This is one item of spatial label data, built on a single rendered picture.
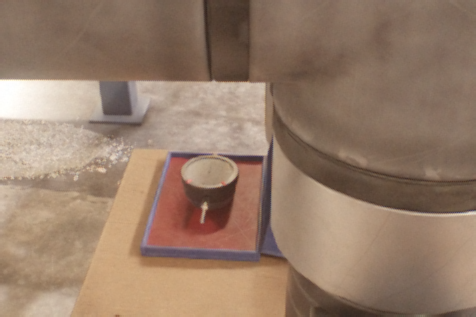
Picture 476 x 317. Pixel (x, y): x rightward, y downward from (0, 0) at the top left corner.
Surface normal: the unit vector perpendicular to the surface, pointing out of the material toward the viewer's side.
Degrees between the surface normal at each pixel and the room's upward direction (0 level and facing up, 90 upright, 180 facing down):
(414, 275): 89
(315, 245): 90
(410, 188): 90
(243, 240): 0
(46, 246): 0
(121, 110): 90
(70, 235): 0
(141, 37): 111
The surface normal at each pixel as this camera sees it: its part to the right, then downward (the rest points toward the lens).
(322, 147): -0.71, 0.40
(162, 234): 0.00, -0.83
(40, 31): -0.02, 0.81
